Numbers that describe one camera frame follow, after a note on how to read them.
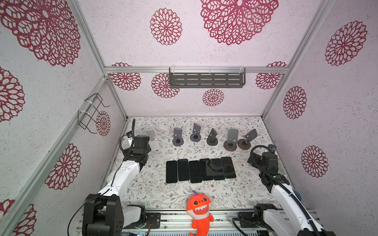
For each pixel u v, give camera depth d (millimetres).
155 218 744
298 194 765
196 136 1088
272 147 715
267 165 626
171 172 906
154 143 1027
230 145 1027
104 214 408
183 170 917
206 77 934
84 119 742
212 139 1010
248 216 757
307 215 439
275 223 557
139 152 650
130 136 724
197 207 708
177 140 1062
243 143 1008
